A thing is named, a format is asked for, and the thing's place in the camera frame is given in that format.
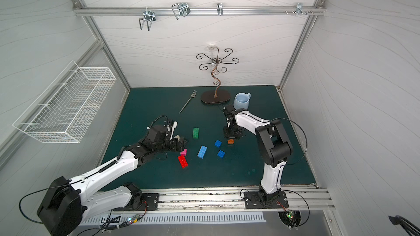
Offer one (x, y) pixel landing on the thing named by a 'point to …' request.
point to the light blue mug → (241, 100)
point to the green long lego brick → (196, 131)
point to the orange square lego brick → (231, 141)
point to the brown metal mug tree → (211, 96)
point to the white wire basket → (63, 111)
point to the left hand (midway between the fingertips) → (181, 140)
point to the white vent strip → (171, 218)
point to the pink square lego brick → (184, 152)
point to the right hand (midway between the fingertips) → (230, 137)
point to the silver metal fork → (193, 94)
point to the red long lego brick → (182, 159)
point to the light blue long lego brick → (202, 152)
